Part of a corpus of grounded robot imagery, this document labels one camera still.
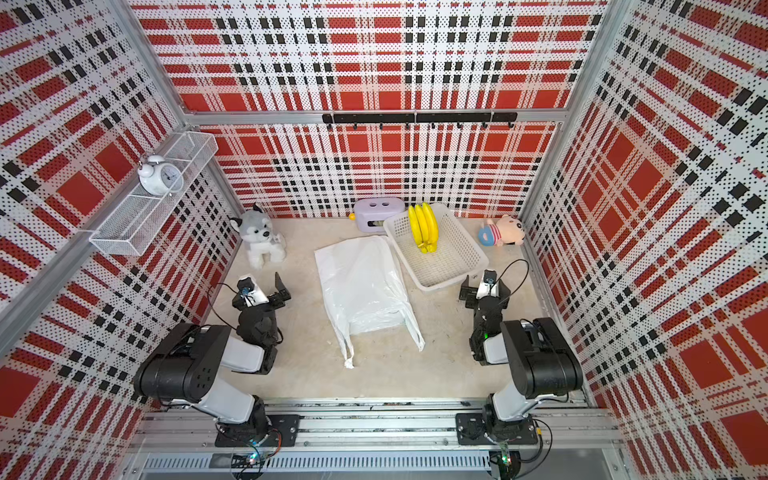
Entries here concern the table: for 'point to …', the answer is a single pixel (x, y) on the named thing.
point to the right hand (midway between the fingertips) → (487, 277)
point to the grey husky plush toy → (255, 228)
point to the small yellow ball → (352, 216)
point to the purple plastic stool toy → (370, 212)
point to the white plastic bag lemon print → (364, 289)
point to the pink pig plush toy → (506, 230)
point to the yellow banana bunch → (424, 227)
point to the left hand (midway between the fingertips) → (269, 277)
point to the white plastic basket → (456, 255)
